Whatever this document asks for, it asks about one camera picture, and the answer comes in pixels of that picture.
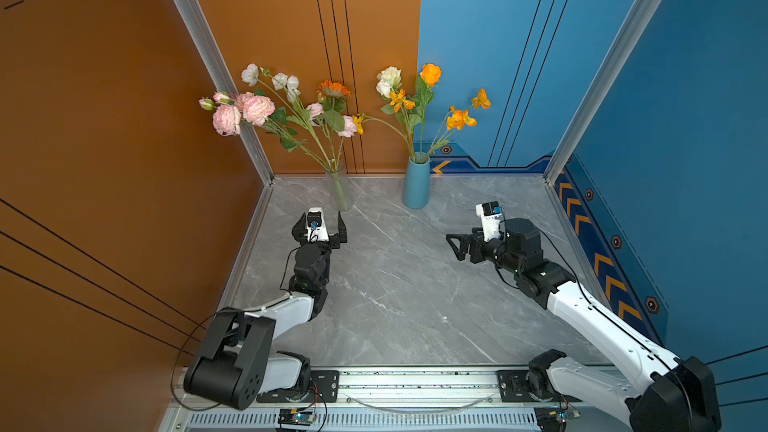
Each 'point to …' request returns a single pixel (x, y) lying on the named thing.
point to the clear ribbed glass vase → (339, 189)
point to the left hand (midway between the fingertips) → (322, 212)
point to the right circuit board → (552, 418)
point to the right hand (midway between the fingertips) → (458, 234)
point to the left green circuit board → (296, 416)
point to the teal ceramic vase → (417, 181)
